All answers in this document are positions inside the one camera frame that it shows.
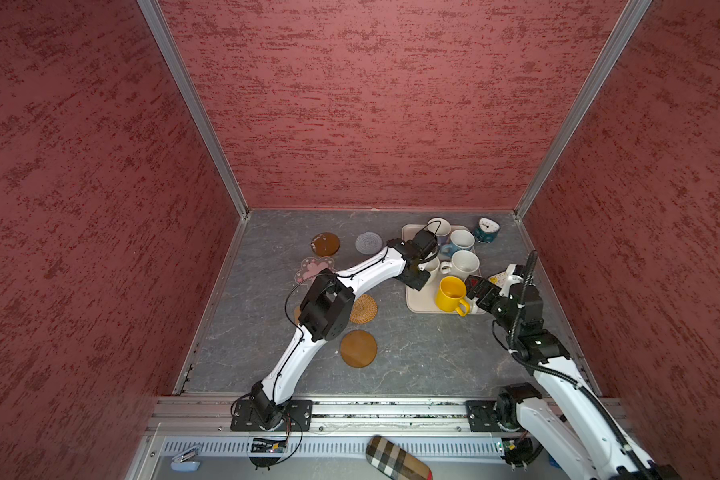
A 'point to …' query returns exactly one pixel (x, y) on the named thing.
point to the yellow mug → (450, 295)
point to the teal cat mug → (487, 230)
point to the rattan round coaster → (364, 310)
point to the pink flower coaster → (312, 268)
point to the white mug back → (440, 227)
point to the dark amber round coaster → (325, 244)
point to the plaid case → (396, 462)
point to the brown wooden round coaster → (358, 348)
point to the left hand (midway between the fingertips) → (414, 285)
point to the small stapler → (186, 461)
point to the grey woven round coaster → (368, 243)
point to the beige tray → (423, 301)
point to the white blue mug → (461, 240)
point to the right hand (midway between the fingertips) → (475, 288)
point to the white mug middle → (464, 264)
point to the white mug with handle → (432, 267)
